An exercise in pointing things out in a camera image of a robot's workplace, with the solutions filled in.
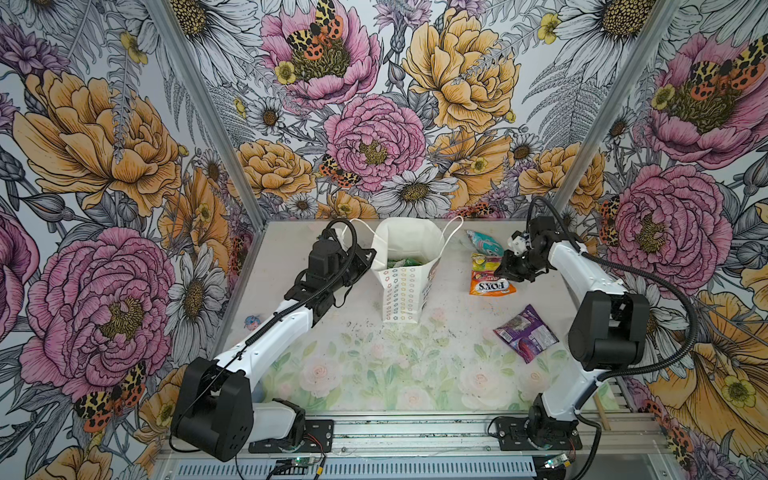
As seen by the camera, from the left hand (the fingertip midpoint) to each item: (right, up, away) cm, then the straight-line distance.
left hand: (378, 258), depth 81 cm
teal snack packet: (+36, +4, +24) cm, 44 cm away
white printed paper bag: (+8, 0, +17) cm, 19 cm away
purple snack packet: (+43, -22, +6) cm, 48 cm away
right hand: (+35, -7, +9) cm, 37 cm away
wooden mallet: (+57, -39, -3) cm, 70 cm away
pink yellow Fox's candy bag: (+31, -7, +10) cm, 34 cm away
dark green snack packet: (+3, -2, +4) cm, 6 cm away
